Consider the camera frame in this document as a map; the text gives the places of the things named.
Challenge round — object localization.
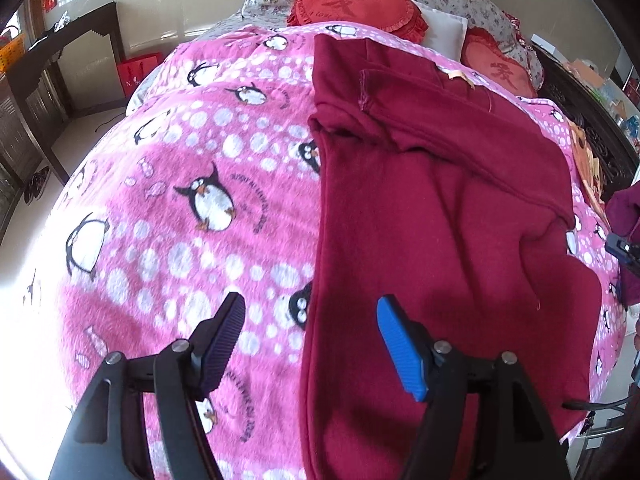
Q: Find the dark red knit garment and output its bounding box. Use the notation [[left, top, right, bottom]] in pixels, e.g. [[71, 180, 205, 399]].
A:
[[299, 35, 601, 479]]

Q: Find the orange striped cartoon blanket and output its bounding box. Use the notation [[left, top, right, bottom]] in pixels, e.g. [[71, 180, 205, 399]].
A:
[[568, 122, 608, 226]]

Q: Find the dark carved wooden headboard cabinet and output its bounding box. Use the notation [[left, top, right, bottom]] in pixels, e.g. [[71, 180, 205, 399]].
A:
[[534, 46, 639, 203]]

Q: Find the right red heart pillow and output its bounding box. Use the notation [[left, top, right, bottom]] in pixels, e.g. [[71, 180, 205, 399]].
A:
[[461, 27, 537, 98]]

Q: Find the red heart pillow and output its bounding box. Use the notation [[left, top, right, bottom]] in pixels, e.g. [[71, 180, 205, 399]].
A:
[[461, 27, 537, 98], [286, 0, 428, 44]]

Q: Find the pink penguin blanket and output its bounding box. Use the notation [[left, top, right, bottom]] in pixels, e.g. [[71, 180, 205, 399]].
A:
[[25, 23, 627, 479]]

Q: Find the white square pillow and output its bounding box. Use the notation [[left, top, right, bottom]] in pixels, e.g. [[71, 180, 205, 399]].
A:
[[413, 1, 468, 62]]

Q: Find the red gift bag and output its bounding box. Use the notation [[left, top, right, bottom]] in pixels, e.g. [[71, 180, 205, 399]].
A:
[[116, 52, 163, 98]]

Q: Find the dark wooden desk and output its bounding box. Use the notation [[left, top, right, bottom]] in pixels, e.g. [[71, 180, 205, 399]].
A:
[[0, 1, 126, 187]]

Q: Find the left red heart pillow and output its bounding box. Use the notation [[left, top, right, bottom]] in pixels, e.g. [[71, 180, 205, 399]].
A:
[[286, 0, 428, 44]]

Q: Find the orange plastic basket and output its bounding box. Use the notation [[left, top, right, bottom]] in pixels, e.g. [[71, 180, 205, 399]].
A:
[[0, 34, 26, 73]]

